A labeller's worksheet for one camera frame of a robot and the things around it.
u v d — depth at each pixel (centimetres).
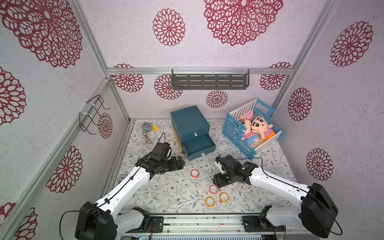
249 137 96
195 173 92
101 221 38
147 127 109
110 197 43
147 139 108
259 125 97
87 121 75
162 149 62
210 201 81
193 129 87
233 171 63
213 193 84
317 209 41
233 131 100
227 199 82
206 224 75
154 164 57
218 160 78
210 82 95
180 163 73
